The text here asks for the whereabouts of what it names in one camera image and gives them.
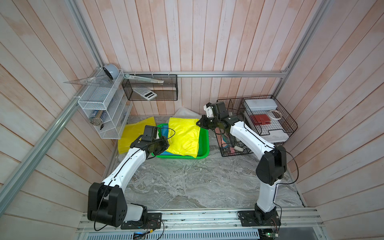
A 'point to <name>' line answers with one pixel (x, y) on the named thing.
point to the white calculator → (145, 93)
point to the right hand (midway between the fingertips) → (195, 122)
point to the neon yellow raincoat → (183, 136)
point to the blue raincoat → (165, 132)
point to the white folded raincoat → (184, 113)
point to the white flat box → (276, 136)
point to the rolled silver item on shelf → (97, 120)
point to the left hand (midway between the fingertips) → (169, 145)
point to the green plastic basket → (203, 145)
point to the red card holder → (262, 119)
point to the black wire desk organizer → (229, 145)
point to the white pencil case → (261, 104)
